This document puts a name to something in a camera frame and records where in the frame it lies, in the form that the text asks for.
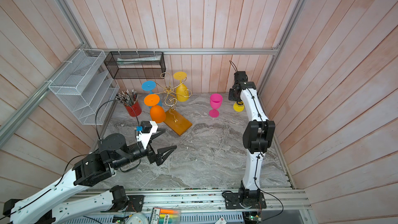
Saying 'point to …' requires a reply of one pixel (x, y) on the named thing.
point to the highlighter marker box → (165, 215)
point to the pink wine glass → (216, 100)
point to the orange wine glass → (157, 113)
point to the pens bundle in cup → (127, 97)
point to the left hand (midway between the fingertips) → (169, 142)
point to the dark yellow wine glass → (182, 94)
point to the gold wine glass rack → (174, 120)
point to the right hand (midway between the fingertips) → (235, 96)
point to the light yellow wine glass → (238, 108)
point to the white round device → (137, 218)
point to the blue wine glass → (149, 86)
